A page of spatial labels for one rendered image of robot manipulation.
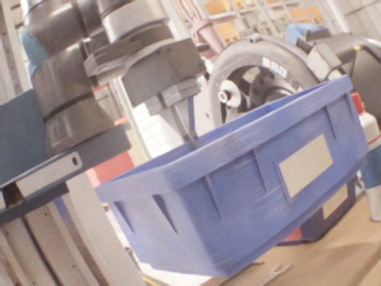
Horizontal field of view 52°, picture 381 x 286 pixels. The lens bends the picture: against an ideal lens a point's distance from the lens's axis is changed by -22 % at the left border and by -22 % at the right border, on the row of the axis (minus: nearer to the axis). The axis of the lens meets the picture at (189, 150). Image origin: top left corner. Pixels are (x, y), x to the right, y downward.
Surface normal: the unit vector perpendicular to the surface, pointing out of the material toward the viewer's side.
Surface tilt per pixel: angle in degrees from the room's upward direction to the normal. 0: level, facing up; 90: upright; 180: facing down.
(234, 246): 90
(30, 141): 90
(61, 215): 90
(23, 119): 90
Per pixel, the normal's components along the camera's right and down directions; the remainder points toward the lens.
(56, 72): 0.13, 0.00
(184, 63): 0.49, -0.17
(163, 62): -0.77, 0.38
